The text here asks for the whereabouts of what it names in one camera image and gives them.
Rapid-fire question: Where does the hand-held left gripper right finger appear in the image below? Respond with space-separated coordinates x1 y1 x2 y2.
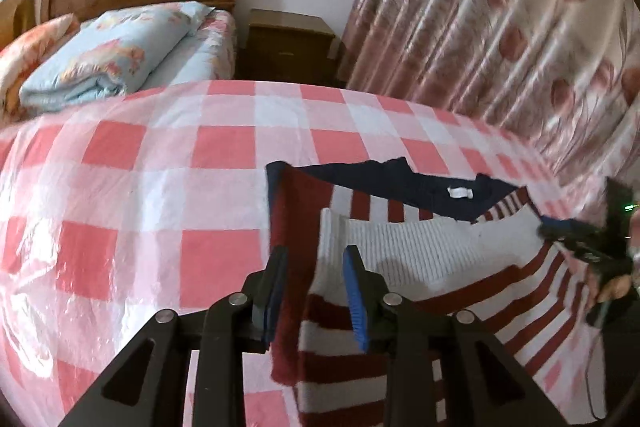
342 245 568 427

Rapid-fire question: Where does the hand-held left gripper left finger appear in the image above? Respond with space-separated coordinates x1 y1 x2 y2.
57 245 290 427

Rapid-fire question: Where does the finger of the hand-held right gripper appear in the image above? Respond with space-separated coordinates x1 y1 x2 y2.
539 216 602 254

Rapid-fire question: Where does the red white striped sweater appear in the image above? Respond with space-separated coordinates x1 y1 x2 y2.
265 157 610 427

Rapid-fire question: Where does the person's right hand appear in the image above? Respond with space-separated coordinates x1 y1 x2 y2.
587 269 640 308

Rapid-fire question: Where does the pink checked bed sheet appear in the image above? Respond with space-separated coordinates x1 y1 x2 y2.
0 79 606 427

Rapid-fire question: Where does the pink floral curtain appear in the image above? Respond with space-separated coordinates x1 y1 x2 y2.
342 0 640 192

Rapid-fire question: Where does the wooden nightstand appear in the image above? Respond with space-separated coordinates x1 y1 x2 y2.
246 9 337 84

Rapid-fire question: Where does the blue floral folded quilt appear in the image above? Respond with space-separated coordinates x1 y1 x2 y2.
19 1 217 110

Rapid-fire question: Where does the orange floral pillow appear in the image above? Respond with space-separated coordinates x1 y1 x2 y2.
0 13 82 120

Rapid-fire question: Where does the small wooden headboard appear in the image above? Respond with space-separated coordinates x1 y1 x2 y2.
0 0 40 52

